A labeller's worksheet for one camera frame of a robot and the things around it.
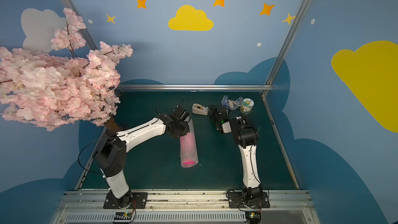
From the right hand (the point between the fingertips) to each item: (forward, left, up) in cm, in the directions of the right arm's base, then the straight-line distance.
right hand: (211, 104), depth 108 cm
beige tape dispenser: (-4, +8, -2) cm, 9 cm away
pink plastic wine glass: (-37, +11, +5) cm, 39 cm away
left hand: (-25, +13, +5) cm, 28 cm away
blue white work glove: (+5, -16, -5) cm, 18 cm away
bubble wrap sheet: (-41, +10, +5) cm, 43 cm away
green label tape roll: (-2, -25, +2) cm, 25 cm away
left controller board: (-67, +40, -7) cm, 79 cm away
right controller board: (-64, -22, -8) cm, 68 cm away
